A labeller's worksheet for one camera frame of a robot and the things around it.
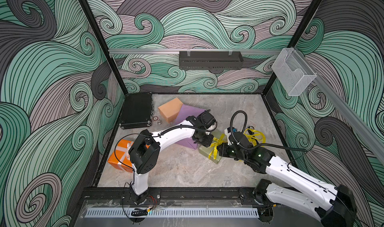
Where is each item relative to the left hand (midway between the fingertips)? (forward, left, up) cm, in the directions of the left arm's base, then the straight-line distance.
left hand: (209, 142), depth 82 cm
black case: (+27, +48, -6) cm, 56 cm away
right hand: (-5, -2, +3) cm, 6 cm away
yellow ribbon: (+11, -29, -9) cm, 32 cm away
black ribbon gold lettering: (+16, -30, -9) cm, 35 cm away
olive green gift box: (-3, +2, -4) cm, 6 cm away
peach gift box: (+28, +25, -6) cm, 38 cm away
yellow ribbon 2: (-1, -3, 0) cm, 4 cm away
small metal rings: (+24, +35, -10) cm, 44 cm away
